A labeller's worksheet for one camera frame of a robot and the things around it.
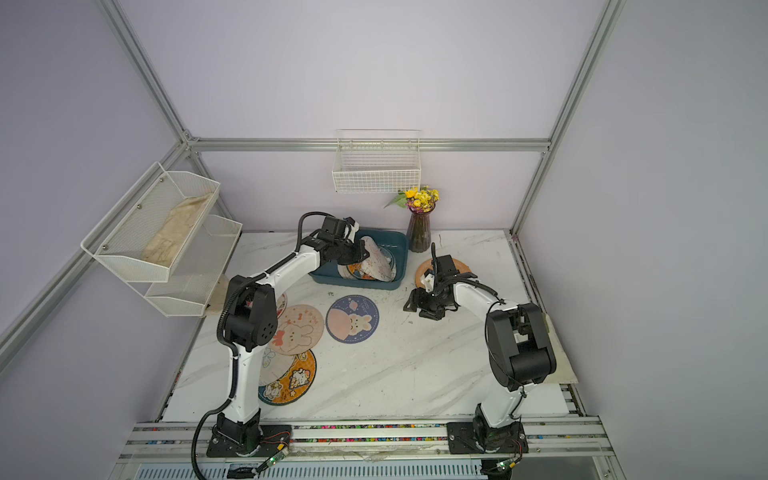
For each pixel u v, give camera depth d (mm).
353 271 1065
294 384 830
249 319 563
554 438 761
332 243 800
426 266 1105
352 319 956
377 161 1071
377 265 990
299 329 939
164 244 765
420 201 974
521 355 478
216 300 808
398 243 1140
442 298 725
